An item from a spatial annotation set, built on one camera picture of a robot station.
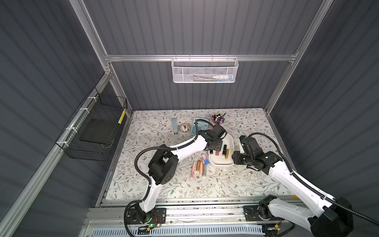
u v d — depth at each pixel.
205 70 1.23
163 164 0.56
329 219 0.38
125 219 0.69
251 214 0.73
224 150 0.96
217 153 0.96
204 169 0.89
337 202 0.40
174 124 1.12
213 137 0.68
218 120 0.98
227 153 0.94
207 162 0.91
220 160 0.93
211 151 0.96
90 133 0.70
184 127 1.08
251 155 0.60
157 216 0.72
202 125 1.08
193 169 0.89
